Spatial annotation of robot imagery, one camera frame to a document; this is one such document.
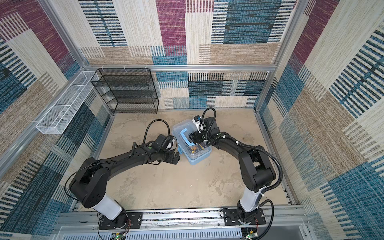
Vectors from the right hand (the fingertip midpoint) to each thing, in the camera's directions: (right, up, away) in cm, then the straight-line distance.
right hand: (196, 135), depth 93 cm
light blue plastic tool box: (-1, -9, -7) cm, 12 cm away
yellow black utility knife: (0, -7, -5) cm, 9 cm away
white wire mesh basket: (-65, +9, -23) cm, 70 cm away
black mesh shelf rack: (-50, +32, +17) cm, 62 cm away
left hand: (-13, -11, -4) cm, 18 cm away
